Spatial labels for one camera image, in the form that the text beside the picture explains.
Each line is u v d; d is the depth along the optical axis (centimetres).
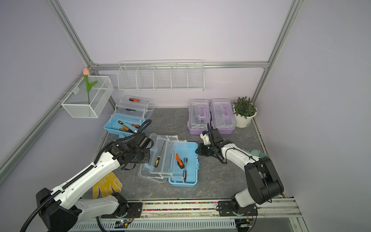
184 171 86
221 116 104
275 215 73
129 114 108
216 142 69
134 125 108
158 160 75
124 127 108
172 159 84
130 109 108
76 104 73
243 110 98
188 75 100
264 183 44
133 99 112
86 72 85
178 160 79
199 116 100
